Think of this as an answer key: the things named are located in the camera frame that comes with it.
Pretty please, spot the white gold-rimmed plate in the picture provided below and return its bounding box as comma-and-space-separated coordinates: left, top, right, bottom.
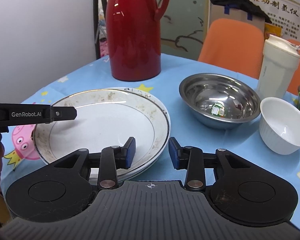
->
33, 88, 170, 177

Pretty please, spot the white floral plate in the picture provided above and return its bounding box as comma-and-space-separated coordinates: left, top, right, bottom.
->
110, 87, 171, 167

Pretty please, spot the steel bowl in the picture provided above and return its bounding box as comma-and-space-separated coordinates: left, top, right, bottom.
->
179, 73, 261, 129

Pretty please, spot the small white ceramic bowl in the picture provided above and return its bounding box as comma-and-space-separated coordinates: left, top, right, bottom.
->
259, 97, 300, 155

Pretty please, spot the green plastic plate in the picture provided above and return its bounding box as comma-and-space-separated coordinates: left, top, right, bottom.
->
117, 153, 161, 182

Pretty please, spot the white reflector board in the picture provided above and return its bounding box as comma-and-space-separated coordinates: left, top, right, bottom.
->
0, 0, 96, 103

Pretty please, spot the red thermos jug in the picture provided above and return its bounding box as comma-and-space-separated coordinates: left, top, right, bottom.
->
106, 0, 170, 81

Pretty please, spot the left orange chair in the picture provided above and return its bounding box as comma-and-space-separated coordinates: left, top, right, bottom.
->
198, 18, 264, 79

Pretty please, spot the frosted glass cartoon panel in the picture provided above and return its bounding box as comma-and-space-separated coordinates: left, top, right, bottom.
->
160, 0, 206, 60

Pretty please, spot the black metal stand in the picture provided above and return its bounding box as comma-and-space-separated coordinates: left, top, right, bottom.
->
92, 0, 108, 60

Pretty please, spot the white travel tumbler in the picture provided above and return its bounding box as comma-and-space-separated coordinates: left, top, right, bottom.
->
256, 34, 300, 100

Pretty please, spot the brown cardboard box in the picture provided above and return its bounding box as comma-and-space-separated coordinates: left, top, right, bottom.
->
206, 4, 265, 44

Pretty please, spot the yellow snack bag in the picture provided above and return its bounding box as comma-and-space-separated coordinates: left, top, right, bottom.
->
264, 23, 282, 40

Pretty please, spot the black cloth on box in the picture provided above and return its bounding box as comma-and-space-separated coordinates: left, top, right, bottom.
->
210, 0, 272, 24

